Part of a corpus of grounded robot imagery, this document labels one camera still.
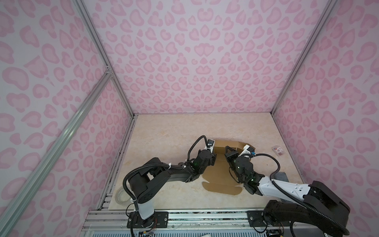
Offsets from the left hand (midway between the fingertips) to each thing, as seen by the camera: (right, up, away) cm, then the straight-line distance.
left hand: (215, 147), depth 87 cm
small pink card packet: (+42, -3, +8) cm, 43 cm away
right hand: (+4, +2, -6) cm, 8 cm away
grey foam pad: (+37, -16, -2) cm, 41 cm away
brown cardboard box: (+3, -18, 0) cm, 18 cm away
